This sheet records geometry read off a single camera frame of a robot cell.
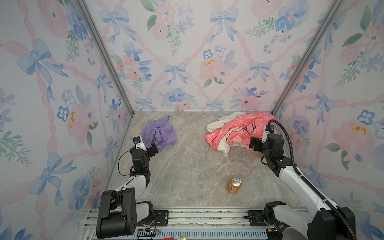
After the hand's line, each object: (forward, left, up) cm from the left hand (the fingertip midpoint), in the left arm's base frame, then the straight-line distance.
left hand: (145, 140), depth 86 cm
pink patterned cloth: (+8, -56, -2) cm, 56 cm away
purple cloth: (+12, -5, -8) cm, 15 cm away
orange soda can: (-23, -49, -4) cm, 54 cm away
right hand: (0, -65, +4) cm, 65 cm away
